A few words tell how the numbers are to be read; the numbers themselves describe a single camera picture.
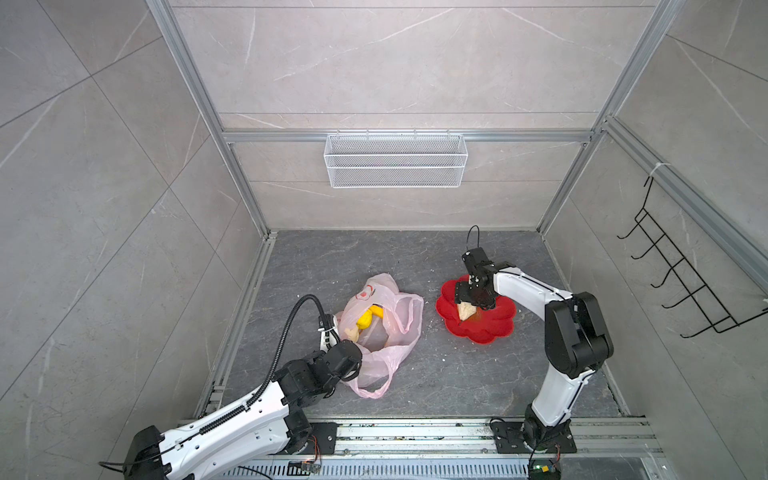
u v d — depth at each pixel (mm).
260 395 496
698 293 635
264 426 602
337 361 567
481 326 934
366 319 903
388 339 862
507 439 729
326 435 730
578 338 490
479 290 728
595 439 748
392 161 1007
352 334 866
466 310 927
